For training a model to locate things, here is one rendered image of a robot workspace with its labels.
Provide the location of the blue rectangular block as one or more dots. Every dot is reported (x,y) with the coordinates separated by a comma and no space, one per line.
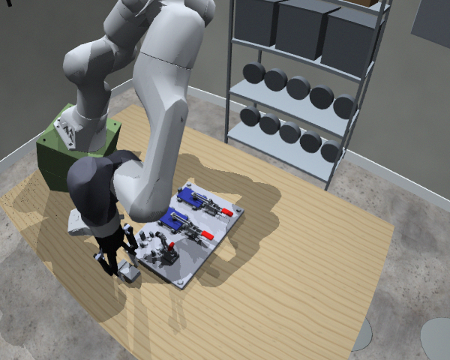
(167,220)
(185,195)

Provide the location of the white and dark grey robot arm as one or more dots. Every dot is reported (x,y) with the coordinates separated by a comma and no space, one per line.
(160,82)

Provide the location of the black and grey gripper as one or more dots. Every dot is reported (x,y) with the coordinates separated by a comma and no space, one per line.
(112,240)

